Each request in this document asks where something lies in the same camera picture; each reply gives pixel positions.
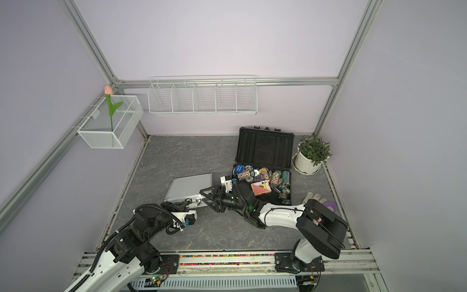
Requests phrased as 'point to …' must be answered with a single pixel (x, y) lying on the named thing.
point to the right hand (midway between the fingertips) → (200, 196)
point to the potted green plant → (312, 152)
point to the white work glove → (317, 196)
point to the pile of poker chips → (279, 180)
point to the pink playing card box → (261, 187)
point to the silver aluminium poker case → (189, 188)
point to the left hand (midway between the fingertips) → (183, 200)
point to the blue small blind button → (239, 168)
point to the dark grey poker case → (266, 148)
